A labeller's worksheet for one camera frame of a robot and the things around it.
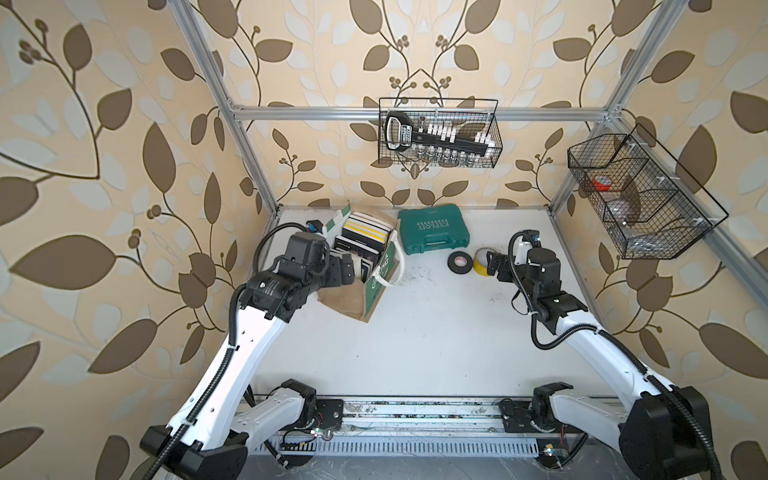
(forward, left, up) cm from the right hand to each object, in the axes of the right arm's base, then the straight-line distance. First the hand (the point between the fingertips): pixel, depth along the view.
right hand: (503, 255), depth 84 cm
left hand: (-7, +47, +10) cm, 48 cm away
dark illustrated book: (+5, +42, 0) cm, 42 cm away
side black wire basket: (+2, -33, +15) cm, 36 cm away
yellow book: (+10, +39, +1) cm, 40 cm away
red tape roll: (+13, -26, +15) cm, 33 cm away
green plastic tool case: (+23, +15, -13) cm, 31 cm away
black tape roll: (+7, +9, -18) cm, 21 cm away
